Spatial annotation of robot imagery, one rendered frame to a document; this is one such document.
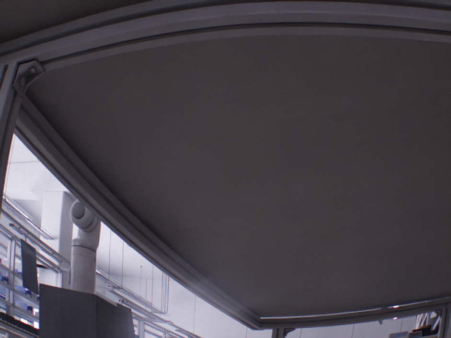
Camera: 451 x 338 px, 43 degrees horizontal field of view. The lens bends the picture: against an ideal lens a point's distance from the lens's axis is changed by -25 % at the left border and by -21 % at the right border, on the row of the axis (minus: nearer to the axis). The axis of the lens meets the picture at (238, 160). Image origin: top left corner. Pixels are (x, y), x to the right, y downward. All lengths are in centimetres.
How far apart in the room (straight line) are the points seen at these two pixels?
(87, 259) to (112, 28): 132
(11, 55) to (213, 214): 71
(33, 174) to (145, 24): 843
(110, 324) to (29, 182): 727
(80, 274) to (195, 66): 118
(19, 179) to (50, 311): 741
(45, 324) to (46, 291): 12
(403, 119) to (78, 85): 48
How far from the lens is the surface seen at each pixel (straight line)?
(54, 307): 191
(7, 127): 79
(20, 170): 932
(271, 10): 67
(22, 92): 81
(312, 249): 157
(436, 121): 99
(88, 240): 201
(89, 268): 198
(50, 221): 864
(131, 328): 891
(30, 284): 648
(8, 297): 706
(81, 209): 201
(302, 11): 66
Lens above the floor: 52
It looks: 24 degrees up
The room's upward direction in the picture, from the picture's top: 5 degrees clockwise
